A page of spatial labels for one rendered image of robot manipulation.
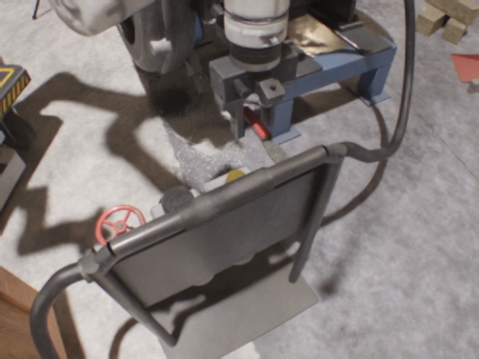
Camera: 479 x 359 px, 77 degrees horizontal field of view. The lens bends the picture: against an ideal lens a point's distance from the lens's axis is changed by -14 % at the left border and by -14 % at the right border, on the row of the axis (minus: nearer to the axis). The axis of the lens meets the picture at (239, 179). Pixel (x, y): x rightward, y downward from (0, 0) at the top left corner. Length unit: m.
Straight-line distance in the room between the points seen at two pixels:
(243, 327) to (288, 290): 0.15
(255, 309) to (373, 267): 0.36
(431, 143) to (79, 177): 1.31
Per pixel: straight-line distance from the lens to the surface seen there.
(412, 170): 1.29
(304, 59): 1.17
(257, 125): 0.60
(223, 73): 0.50
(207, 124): 1.28
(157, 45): 0.85
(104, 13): 0.39
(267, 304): 0.94
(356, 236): 1.07
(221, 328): 0.92
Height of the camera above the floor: 0.91
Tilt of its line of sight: 54 degrees down
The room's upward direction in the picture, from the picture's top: 1 degrees counter-clockwise
